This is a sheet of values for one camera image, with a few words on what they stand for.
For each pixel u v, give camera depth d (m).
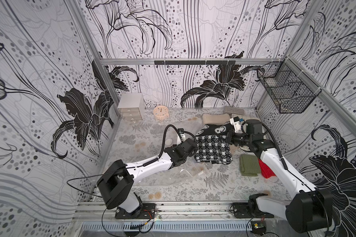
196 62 0.93
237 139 0.68
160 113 1.12
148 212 0.72
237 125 0.72
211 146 0.78
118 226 0.70
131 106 1.03
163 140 0.58
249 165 0.84
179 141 0.72
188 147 0.63
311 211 0.38
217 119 1.10
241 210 0.72
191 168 0.88
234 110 1.14
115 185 0.42
